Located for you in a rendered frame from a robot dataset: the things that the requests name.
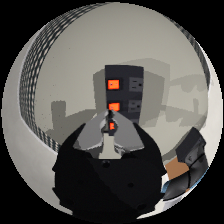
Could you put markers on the black power strip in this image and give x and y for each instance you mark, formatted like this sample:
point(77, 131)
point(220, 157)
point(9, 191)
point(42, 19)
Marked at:
point(124, 91)

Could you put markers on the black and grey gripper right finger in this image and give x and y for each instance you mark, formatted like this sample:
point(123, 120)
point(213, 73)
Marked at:
point(131, 138)

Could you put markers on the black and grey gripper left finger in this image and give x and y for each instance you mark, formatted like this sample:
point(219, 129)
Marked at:
point(86, 138)

